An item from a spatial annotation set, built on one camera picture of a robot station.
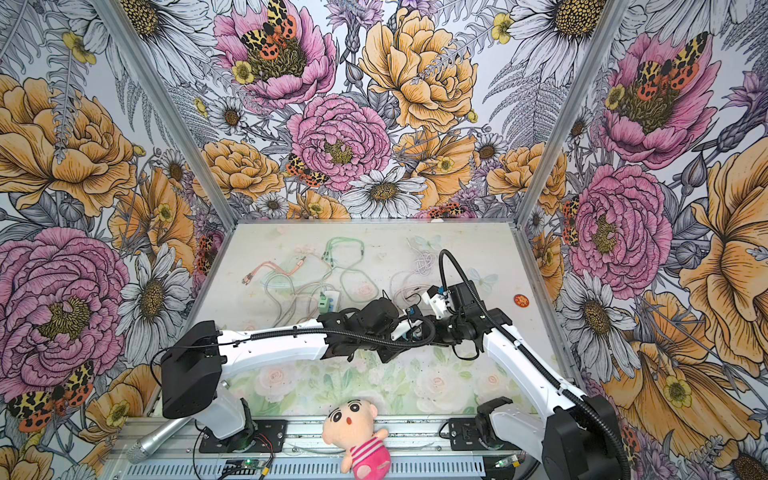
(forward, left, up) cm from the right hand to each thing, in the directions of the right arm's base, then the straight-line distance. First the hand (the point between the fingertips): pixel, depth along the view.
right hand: (415, 345), depth 78 cm
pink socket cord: (+22, +3, -13) cm, 26 cm away
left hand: (+1, +4, -2) cm, 5 cm away
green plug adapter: (+15, +26, -5) cm, 31 cm away
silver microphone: (-20, +64, -6) cm, 67 cm away
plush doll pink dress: (-17, +16, -3) cm, 23 cm away
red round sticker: (+19, -36, -12) cm, 43 cm away
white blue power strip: (+19, +24, -8) cm, 32 cm away
